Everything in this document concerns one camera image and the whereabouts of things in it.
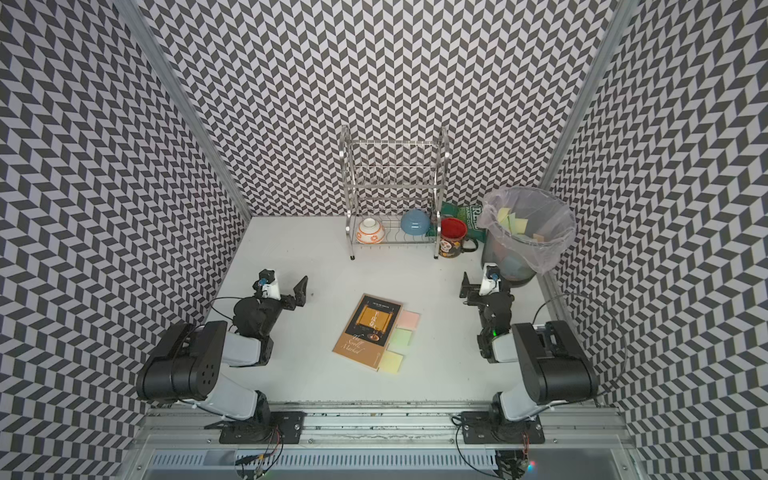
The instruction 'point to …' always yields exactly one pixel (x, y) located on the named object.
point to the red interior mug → (453, 232)
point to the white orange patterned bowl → (370, 232)
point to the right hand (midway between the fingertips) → (481, 277)
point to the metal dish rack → (394, 189)
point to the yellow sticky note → (391, 362)
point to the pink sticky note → (408, 319)
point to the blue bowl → (415, 222)
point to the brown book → (368, 331)
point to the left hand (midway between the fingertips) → (291, 276)
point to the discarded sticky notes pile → (515, 226)
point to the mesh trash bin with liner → (520, 258)
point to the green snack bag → (470, 213)
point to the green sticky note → (399, 341)
